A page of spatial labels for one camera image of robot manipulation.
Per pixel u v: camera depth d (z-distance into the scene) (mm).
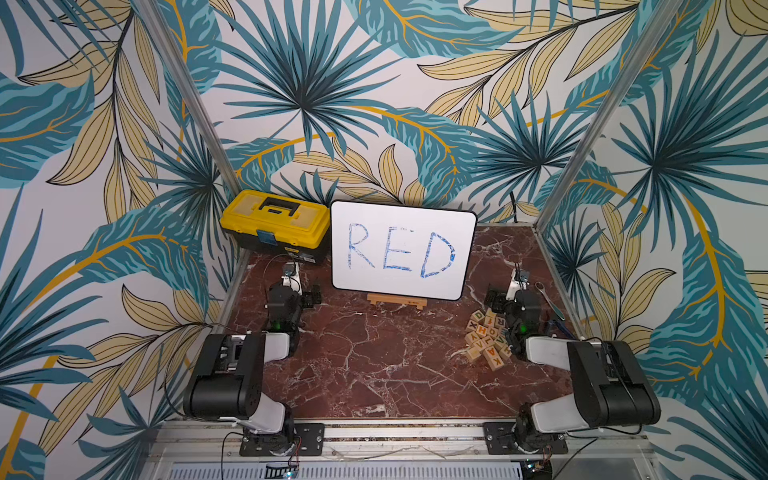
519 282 789
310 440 736
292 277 775
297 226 972
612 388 444
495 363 837
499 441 733
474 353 859
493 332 897
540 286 1008
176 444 737
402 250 876
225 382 441
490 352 858
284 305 684
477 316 925
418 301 925
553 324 927
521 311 702
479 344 874
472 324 903
